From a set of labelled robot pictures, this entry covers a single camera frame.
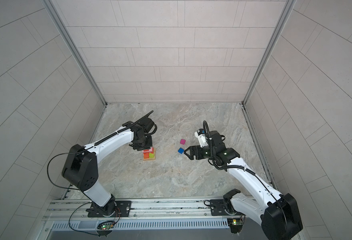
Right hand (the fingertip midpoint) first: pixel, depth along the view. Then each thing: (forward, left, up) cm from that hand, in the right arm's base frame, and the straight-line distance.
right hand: (190, 152), depth 77 cm
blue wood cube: (+8, +5, -12) cm, 15 cm away
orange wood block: (+4, +25, -9) cm, 27 cm away
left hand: (+8, +21, -6) cm, 23 cm away
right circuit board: (-30, -19, -15) cm, 38 cm away
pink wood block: (+5, +22, -5) cm, 23 cm away
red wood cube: (+5, +24, -3) cm, 25 cm away
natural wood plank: (+3, +24, -11) cm, 26 cm away
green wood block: (+4, +22, -10) cm, 25 cm away
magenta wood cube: (+14, +4, -13) cm, 19 cm away
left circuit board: (-28, +39, -8) cm, 49 cm away
